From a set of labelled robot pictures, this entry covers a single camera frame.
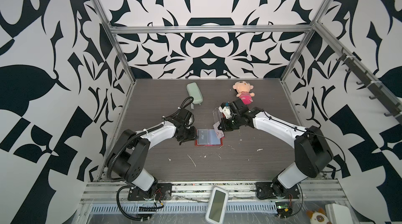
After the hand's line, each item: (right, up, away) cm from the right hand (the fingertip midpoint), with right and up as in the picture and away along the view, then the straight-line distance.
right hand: (219, 126), depth 85 cm
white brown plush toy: (+39, -34, -19) cm, 55 cm away
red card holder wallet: (-6, -7, +6) cm, 11 cm away
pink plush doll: (+19, +21, +21) cm, 35 cm away
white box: (+50, -35, -16) cm, 63 cm away
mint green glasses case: (-14, +19, +26) cm, 35 cm away
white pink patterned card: (0, -3, -1) cm, 3 cm away
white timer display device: (-3, -30, -18) cm, 35 cm away
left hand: (-13, -5, +4) cm, 14 cm away
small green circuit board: (+27, -35, -14) cm, 46 cm away
